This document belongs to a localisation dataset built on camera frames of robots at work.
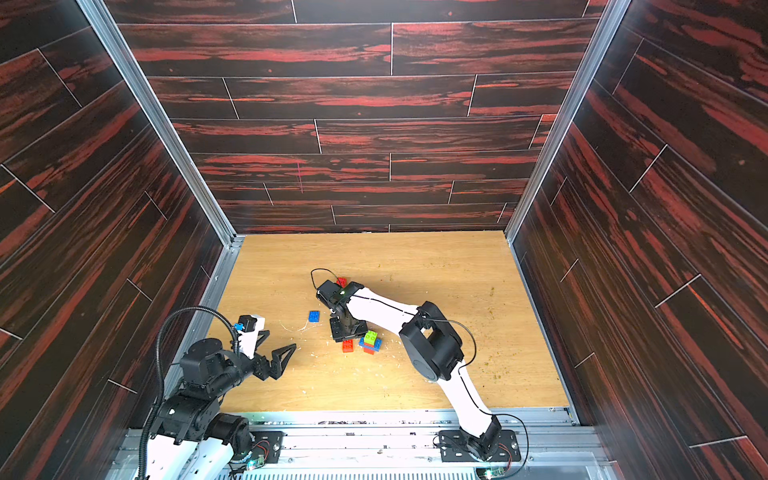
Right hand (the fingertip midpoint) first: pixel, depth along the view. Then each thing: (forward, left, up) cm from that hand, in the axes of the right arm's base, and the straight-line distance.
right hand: (351, 332), depth 93 cm
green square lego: (-5, -7, +7) cm, 11 cm away
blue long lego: (-6, -9, +6) cm, 12 cm away
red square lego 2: (-6, -6, +1) cm, 9 cm away
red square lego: (+17, +5, +4) cm, 18 cm away
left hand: (-11, +14, +16) cm, 24 cm away
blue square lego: (+5, +13, +1) cm, 14 cm away
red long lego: (-5, 0, 0) cm, 5 cm away
